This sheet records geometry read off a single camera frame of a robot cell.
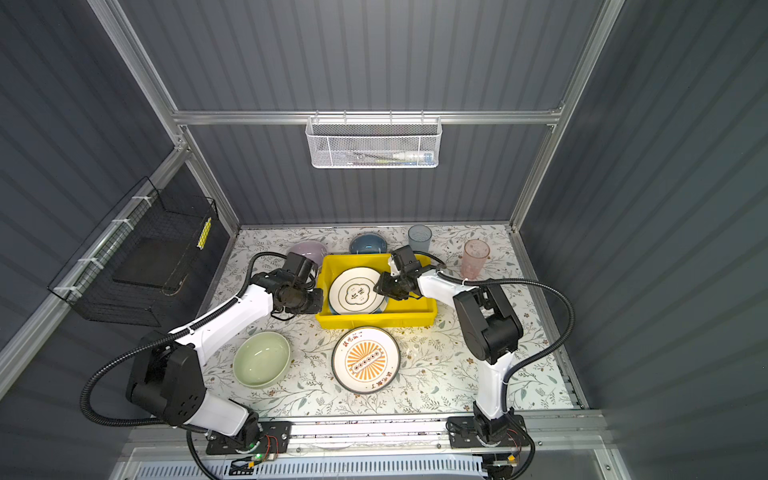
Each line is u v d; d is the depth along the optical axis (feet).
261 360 2.79
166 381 1.41
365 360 2.77
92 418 1.31
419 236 3.44
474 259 3.05
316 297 2.58
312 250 3.53
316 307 2.54
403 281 2.48
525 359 1.75
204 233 2.72
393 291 2.82
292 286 2.17
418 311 3.06
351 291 3.24
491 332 1.69
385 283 2.84
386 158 3.15
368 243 3.65
